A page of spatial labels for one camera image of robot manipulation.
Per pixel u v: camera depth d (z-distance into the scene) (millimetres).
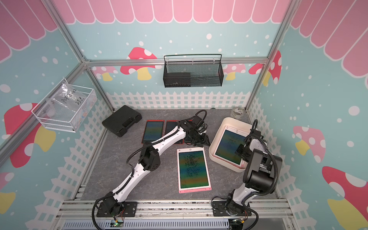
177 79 895
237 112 1163
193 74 899
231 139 1001
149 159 648
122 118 1099
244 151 824
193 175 854
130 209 739
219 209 740
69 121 632
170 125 1114
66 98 712
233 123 1078
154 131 1062
